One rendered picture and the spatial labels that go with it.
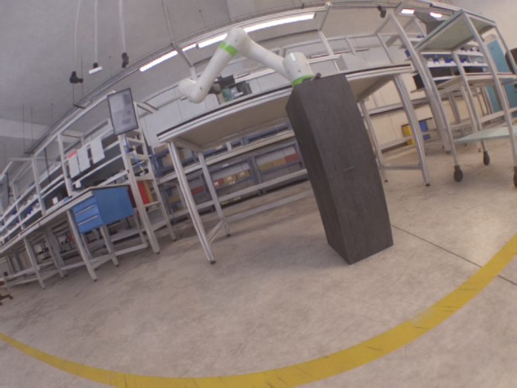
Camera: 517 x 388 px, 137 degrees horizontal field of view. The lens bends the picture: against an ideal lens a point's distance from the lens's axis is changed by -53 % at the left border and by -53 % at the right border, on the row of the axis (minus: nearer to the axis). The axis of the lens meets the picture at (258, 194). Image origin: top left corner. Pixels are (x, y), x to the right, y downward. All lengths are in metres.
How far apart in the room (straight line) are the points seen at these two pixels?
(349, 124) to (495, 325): 0.86
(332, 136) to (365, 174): 0.21
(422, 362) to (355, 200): 0.66
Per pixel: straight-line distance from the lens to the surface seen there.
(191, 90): 1.33
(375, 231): 1.00
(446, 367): 0.59
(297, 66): 1.14
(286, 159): 5.20
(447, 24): 1.72
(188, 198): 1.51
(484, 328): 0.67
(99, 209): 2.27
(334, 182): 0.88
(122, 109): 2.65
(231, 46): 1.32
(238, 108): 1.39
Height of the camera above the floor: 0.50
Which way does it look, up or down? 5 degrees down
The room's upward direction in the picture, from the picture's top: 19 degrees counter-clockwise
